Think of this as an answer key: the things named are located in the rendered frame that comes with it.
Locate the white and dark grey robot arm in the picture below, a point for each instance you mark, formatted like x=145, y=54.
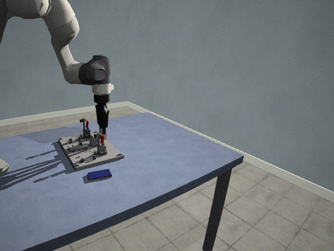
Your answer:
x=63, y=28

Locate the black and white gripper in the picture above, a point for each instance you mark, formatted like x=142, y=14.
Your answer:
x=102, y=118

